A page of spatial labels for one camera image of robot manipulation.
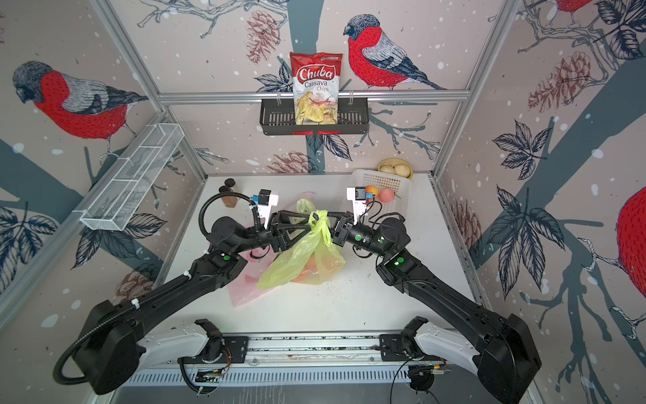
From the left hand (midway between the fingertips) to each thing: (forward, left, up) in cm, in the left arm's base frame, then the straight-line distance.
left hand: (311, 224), depth 60 cm
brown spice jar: (+33, +40, -33) cm, 62 cm away
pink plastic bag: (-5, +24, -32) cm, 40 cm away
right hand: (+2, -1, 0) cm, 2 cm away
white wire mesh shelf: (+15, +58, -5) cm, 61 cm away
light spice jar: (+38, +38, -27) cm, 60 cm away
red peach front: (-3, +2, -23) cm, 24 cm away
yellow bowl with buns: (+55, -37, -33) cm, 74 cm away
